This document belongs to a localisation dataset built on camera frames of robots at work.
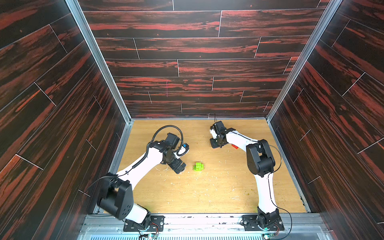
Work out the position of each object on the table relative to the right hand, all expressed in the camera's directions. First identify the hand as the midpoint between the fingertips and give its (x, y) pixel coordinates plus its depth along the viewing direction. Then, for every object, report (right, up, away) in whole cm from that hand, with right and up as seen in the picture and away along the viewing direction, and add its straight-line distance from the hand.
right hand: (217, 143), depth 106 cm
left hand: (-26, -10, -21) cm, 35 cm away
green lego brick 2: (-14, -13, -17) cm, 26 cm away
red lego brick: (+3, +1, -34) cm, 34 cm away
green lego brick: (-16, -14, -16) cm, 27 cm away
